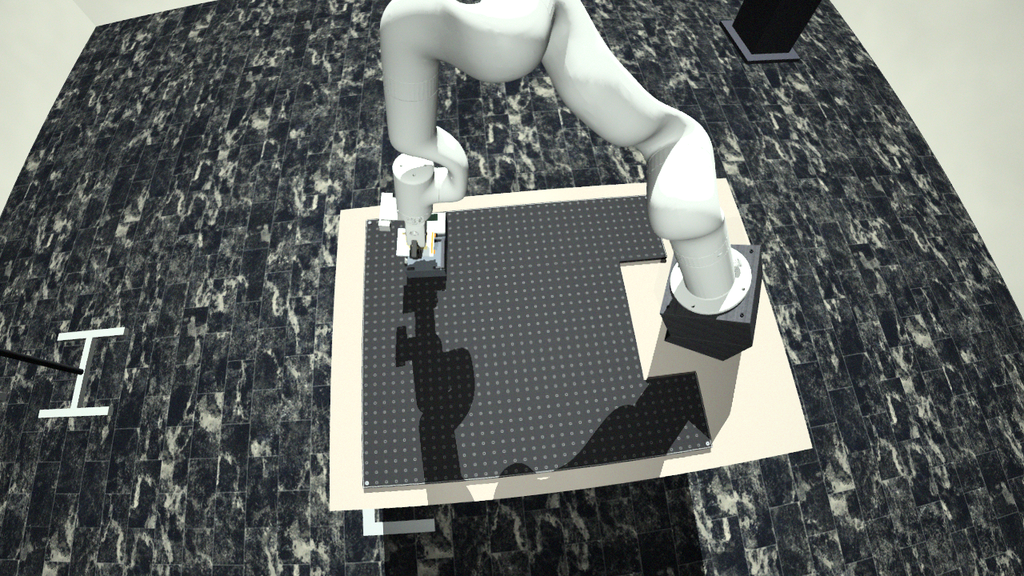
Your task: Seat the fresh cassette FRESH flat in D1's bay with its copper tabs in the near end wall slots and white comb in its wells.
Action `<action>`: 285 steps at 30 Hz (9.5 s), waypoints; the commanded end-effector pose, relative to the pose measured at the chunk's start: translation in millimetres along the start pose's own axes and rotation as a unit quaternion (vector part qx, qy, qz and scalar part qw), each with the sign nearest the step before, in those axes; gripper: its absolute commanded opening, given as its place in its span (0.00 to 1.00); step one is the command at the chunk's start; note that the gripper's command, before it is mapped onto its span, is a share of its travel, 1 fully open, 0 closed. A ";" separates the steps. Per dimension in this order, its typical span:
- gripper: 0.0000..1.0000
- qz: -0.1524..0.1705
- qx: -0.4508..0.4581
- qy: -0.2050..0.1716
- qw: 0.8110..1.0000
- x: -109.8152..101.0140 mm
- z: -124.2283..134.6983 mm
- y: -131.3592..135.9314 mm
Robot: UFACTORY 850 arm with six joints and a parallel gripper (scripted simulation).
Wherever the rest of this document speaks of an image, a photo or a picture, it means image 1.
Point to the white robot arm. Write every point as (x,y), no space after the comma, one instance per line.
(500,41)

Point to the white cassette with yellow panel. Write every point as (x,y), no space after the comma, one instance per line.
(427,251)

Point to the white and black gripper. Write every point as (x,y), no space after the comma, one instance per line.
(416,232)

